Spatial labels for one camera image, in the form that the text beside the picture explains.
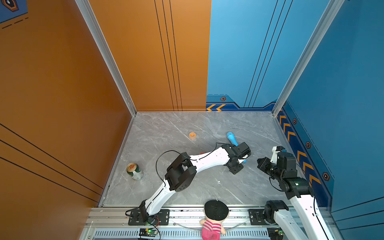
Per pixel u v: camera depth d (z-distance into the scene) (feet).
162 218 2.44
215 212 2.24
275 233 2.33
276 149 2.28
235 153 2.15
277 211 2.04
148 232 2.32
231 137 3.34
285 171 1.82
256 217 2.38
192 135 3.45
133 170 2.59
